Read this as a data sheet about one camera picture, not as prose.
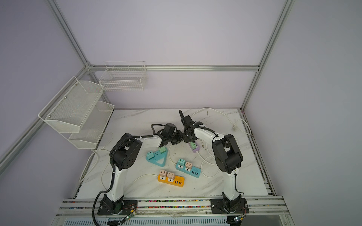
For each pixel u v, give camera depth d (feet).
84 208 2.45
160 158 2.90
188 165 2.68
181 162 2.73
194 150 3.06
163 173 2.57
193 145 2.97
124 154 1.84
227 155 1.70
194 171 2.74
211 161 2.99
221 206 2.40
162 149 2.92
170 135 2.72
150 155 2.83
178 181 2.62
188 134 2.33
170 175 2.56
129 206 2.41
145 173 2.83
